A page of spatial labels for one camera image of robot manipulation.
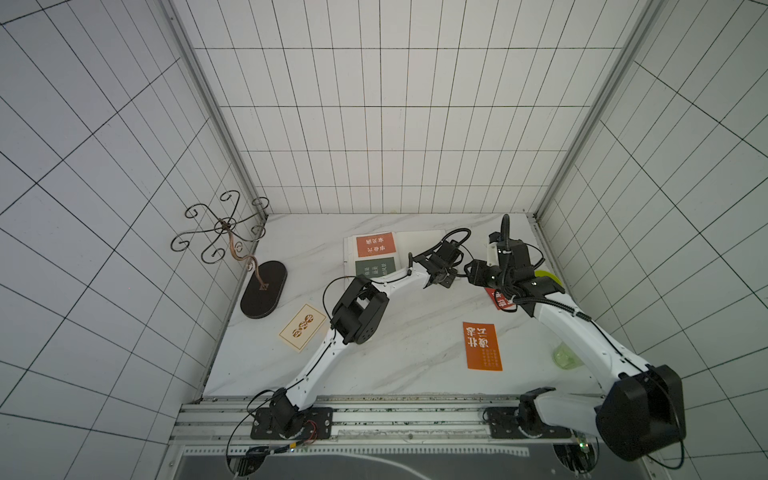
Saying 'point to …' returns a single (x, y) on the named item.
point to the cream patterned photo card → (302, 326)
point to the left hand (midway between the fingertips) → (442, 276)
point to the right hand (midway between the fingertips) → (472, 262)
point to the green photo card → (373, 267)
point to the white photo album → (406, 242)
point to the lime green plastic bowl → (542, 273)
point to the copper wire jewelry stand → (267, 278)
